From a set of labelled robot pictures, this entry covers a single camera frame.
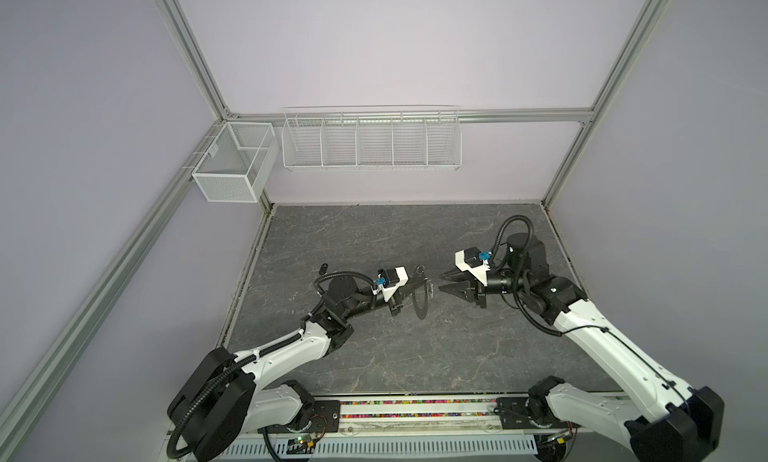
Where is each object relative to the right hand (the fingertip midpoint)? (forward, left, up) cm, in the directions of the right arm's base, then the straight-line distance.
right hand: (441, 282), depth 69 cm
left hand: (0, +4, 0) cm, 4 cm away
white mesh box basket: (+48, +65, -1) cm, 81 cm away
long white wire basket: (+52, +19, +5) cm, 56 cm away
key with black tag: (+20, +36, -26) cm, 49 cm away
